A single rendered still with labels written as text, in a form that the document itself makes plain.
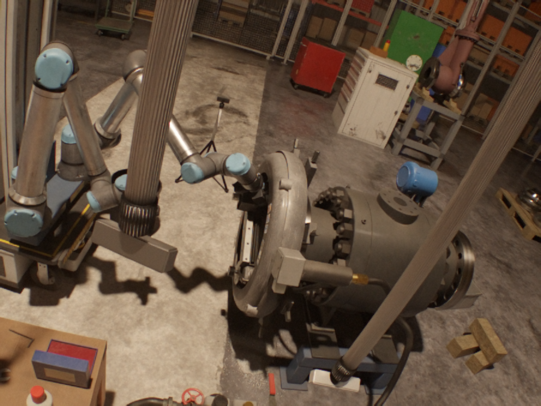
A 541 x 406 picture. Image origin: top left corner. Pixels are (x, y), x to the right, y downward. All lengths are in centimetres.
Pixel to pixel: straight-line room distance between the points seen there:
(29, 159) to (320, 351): 146
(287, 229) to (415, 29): 763
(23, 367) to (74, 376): 20
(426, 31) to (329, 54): 273
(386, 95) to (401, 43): 340
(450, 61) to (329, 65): 214
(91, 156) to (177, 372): 104
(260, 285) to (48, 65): 106
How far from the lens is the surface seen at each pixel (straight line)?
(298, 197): 145
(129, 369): 188
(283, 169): 154
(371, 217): 170
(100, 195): 158
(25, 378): 133
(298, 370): 192
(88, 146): 160
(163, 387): 185
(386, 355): 205
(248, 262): 171
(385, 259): 169
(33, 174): 150
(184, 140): 156
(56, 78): 133
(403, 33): 868
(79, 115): 155
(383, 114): 549
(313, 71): 687
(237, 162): 155
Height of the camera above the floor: 161
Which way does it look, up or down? 32 degrees down
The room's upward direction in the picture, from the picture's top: 20 degrees clockwise
